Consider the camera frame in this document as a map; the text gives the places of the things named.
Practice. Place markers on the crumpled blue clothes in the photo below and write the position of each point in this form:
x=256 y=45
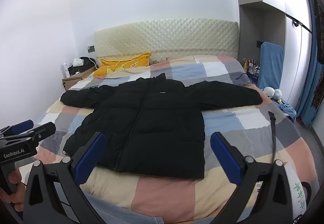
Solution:
x=287 y=107

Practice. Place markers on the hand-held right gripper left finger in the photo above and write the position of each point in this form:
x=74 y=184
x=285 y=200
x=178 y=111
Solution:
x=91 y=158

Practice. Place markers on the patchwork checked quilt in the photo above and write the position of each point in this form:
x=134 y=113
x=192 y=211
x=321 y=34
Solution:
x=240 y=119

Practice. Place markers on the blue curtain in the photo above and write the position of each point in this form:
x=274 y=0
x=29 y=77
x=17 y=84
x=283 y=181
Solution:
x=308 y=74

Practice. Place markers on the white box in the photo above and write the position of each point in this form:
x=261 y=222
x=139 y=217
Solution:
x=77 y=62

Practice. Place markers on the blue towel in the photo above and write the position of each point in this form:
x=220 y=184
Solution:
x=270 y=67

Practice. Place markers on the black bag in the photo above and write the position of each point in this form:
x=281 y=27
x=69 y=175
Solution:
x=87 y=65

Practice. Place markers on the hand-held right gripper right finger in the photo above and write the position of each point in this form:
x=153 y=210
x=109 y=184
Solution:
x=225 y=158

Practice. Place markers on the row of small bottles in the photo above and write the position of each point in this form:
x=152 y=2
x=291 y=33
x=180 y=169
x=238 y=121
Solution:
x=250 y=66

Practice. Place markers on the white cloth with green print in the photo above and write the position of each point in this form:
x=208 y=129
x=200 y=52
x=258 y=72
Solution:
x=297 y=188

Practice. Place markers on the black puffer jacket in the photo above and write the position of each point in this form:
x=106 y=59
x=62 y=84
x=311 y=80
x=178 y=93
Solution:
x=151 y=125

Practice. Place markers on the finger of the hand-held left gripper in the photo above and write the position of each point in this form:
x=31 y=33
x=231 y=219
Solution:
x=43 y=130
x=22 y=125

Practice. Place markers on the wooden nightstand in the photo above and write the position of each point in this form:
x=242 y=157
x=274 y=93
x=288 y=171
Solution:
x=76 y=79

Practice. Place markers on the yellow pillow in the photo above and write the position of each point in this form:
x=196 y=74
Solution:
x=119 y=64

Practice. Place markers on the black wall socket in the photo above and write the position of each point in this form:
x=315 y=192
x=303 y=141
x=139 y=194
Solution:
x=259 y=44
x=91 y=49

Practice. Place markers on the white bottle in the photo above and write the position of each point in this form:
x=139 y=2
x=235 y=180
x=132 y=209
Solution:
x=65 y=69

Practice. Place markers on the person's left hand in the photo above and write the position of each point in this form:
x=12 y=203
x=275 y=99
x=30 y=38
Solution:
x=14 y=178

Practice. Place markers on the cream quilted headboard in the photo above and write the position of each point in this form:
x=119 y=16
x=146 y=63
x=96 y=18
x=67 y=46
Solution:
x=164 y=36

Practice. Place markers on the grey white wardrobe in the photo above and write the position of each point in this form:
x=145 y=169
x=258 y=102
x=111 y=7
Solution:
x=293 y=49

